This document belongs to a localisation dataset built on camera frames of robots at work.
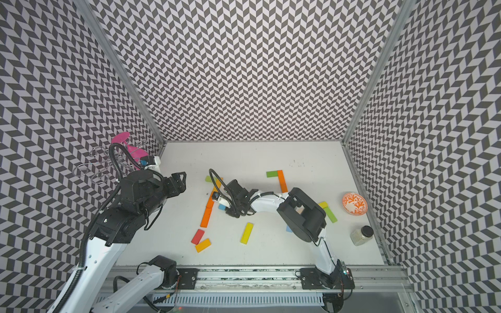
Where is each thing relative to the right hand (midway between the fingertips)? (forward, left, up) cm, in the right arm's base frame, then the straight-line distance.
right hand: (230, 208), depth 93 cm
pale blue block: (-16, -25, +16) cm, 33 cm away
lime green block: (+16, +13, +2) cm, 21 cm away
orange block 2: (-4, +10, +2) cm, 11 cm away
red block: (-14, +13, +2) cm, 19 cm away
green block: (+20, -21, 0) cm, 29 cm away
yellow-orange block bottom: (-17, +10, +1) cm, 20 cm away
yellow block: (-12, -8, 0) cm, 15 cm away
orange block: (+3, +10, +1) cm, 10 cm away
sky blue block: (-4, +2, +9) cm, 10 cm away
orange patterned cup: (+1, -59, +2) cm, 59 cm away
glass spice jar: (-16, -55, +7) cm, 57 cm away
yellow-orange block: (-2, +1, +25) cm, 25 cm away
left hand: (-3, +15, +30) cm, 33 cm away
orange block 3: (+15, -26, 0) cm, 30 cm away
